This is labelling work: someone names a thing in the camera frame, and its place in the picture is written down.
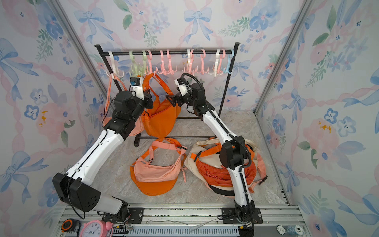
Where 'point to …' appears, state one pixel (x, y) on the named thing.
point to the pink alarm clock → (96, 228)
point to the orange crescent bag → (154, 188)
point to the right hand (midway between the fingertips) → (173, 91)
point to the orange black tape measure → (70, 224)
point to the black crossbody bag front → (222, 191)
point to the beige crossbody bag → (214, 159)
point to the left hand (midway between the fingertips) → (150, 89)
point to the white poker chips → (296, 229)
